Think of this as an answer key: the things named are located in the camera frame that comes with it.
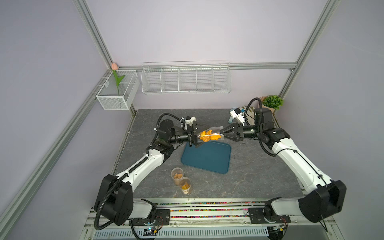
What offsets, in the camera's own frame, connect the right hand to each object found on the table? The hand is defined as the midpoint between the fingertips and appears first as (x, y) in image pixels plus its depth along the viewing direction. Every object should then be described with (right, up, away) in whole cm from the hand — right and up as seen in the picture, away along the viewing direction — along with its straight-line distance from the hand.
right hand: (220, 134), depth 69 cm
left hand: (-5, 0, -3) cm, 6 cm away
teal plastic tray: (0, -16, +28) cm, 32 cm away
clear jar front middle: (-18, -27, +11) cm, 34 cm away
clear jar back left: (-23, -24, +16) cm, 37 cm away
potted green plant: (+43, +21, +37) cm, 60 cm away
